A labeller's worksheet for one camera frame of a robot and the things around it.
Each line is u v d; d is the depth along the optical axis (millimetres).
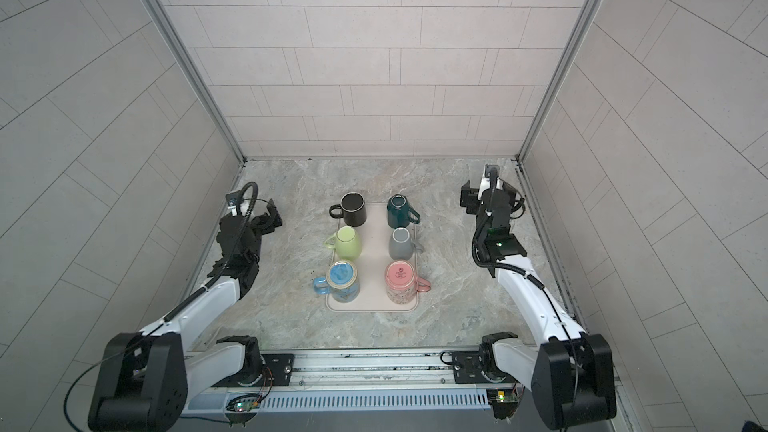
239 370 597
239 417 646
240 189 629
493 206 566
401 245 849
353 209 913
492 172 665
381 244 934
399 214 933
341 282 752
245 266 629
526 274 497
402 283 741
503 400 680
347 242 838
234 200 670
